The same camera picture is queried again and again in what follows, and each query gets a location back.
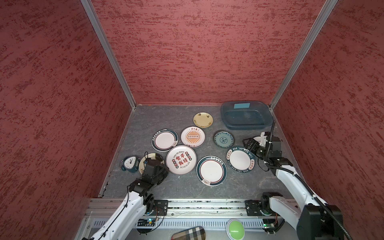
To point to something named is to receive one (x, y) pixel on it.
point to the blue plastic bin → (247, 115)
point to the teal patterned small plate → (224, 139)
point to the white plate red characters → (181, 159)
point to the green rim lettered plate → (240, 159)
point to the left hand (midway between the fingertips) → (170, 170)
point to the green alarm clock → (130, 163)
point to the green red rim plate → (211, 170)
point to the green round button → (235, 230)
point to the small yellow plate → (203, 119)
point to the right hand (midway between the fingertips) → (245, 146)
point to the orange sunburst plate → (192, 137)
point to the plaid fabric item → (197, 233)
